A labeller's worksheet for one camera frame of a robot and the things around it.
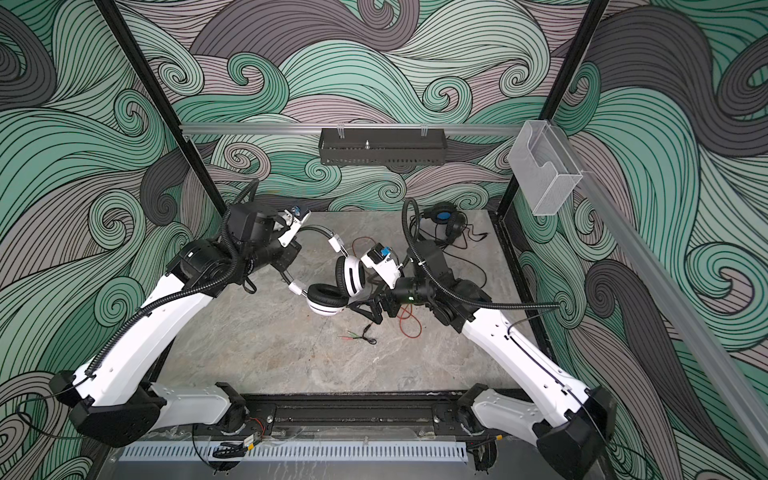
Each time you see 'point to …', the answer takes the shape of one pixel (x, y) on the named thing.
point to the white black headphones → (325, 299)
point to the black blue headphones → (445, 213)
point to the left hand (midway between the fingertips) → (291, 233)
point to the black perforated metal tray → (383, 147)
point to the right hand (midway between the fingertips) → (363, 293)
